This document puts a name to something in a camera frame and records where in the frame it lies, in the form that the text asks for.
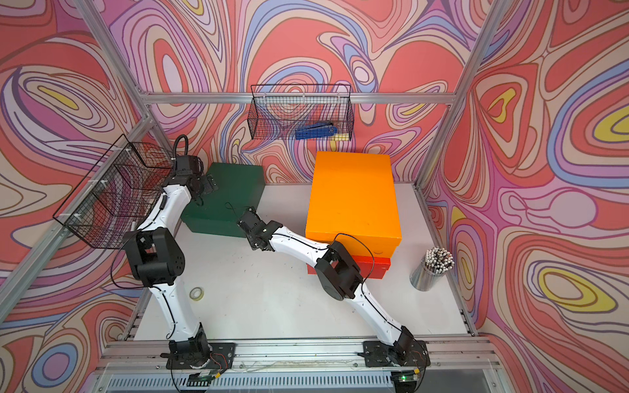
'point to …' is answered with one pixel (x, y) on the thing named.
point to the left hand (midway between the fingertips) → (203, 186)
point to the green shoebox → (240, 188)
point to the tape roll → (196, 294)
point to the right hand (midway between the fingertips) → (263, 240)
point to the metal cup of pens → (428, 273)
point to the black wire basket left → (109, 207)
